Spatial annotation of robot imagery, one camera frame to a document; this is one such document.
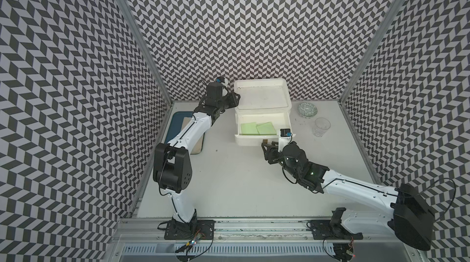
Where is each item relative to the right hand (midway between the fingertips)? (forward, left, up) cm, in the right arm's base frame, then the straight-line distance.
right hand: (267, 146), depth 79 cm
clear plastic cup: (+20, -33, -13) cm, 41 cm away
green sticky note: (+10, 0, -1) cm, 11 cm away
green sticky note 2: (+10, +8, -2) cm, 13 cm away
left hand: (+23, +12, +8) cm, 27 cm away
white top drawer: (+15, -8, 0) cm, 17 cm away
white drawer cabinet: (+21, +1, +6) cm, 22 cm away
